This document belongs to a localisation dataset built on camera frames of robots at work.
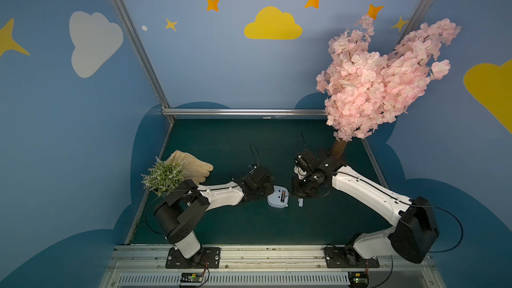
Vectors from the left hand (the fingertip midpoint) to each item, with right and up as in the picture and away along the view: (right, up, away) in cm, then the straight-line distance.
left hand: (275, 186), depth 89 cm
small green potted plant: (-45, +7, -13) cm, 48 cm away
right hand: (+6, -1, -8) cm, 11 cm away
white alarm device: (+2, -4, -3) cm, 6 cm away
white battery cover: (+11, -7, -1) cm, 13 cm away
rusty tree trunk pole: (+31, +17, +4) cm, 36 cm away
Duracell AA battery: (+3, -4, -2) cm, 5 cm away
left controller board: (-32, -29, -18) cm, 47 cm away
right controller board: (+30, -31, -16) cm, 46 cm away
